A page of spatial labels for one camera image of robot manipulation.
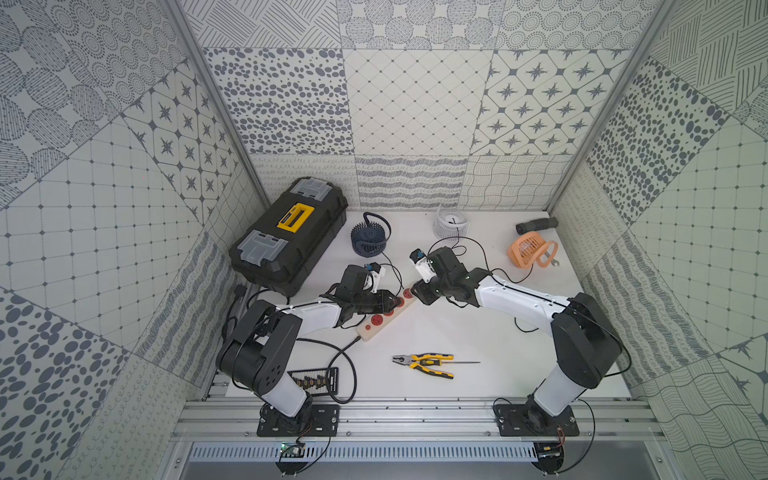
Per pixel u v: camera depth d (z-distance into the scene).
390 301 0.87
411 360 0.84
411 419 0.76
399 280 0.98
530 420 0.66
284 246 0.87
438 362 0.83
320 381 0.78
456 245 1.08
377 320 0.88
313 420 0.73
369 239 1.04
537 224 1.11
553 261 1.04
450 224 1.08
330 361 0.82
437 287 0.76
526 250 0.96
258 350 0.45
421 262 0.80
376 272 0.85
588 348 0.45
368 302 0.82
